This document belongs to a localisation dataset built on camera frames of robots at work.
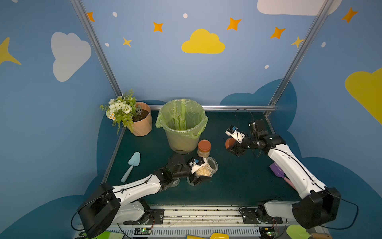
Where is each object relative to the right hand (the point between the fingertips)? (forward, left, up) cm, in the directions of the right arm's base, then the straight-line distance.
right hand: (235, 141), depth 82 cm
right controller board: (-40, -15, -20) cm, 47 cm away
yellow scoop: (-43, +11, -18) cm, 48 cm away
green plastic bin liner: (+20, +31, -3) cm, 37 cm away
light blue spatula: (-7, +61, -18) cm, 64 cm away
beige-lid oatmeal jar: (-20, +32, -14) cm, 41 cm away
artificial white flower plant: (+10, +65, +10) cm, 66 cm away
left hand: (-16, +14, -3) cm, 22 cm away
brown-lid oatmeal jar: (-1, +17, -9) cm, 19 cm away
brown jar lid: (-3, +3, +2) cm, 5 cm away
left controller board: (-43, +45, -18) cm, 65 cm away
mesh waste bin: (+2, +31, -9) cm, 32 cm away
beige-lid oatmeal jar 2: (-24, +24, -3) cm, 34 cm away
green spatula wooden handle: (-38, -28, -18) cm, 51 cm away
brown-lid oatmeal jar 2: (-18, +14, +2) cm, 24 cm away
